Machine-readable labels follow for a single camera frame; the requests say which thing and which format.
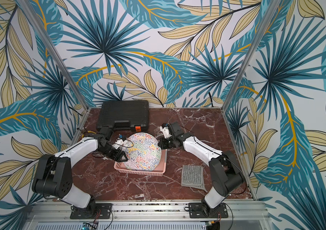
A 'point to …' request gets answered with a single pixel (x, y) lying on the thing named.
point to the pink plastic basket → (158, 171)
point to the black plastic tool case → (128, 115)
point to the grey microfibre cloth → (192, 176)
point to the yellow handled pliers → (85, 131)
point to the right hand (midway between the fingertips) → (158, 143)
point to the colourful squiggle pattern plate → (143, 153)
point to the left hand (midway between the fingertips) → (122, 159)
